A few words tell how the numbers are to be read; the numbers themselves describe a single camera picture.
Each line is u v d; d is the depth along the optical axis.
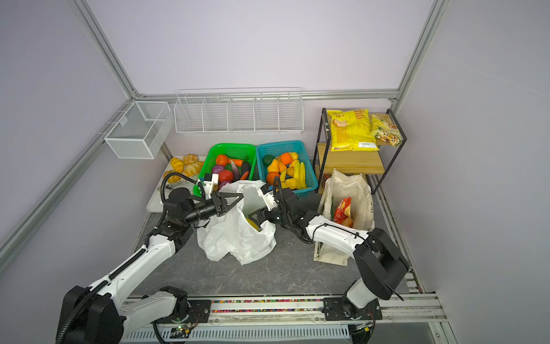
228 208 0.68
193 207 0.63
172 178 1.09
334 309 0.73
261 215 0.72
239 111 1.05
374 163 0.97
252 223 0.75
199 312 0.73
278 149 1.16
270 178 1.05
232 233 0.80
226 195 0.68
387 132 0.75
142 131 0.99
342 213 0.83
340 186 0.86
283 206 0.63
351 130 0.78
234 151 1.21
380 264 0.44
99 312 0.39
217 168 1.09
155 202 1.05
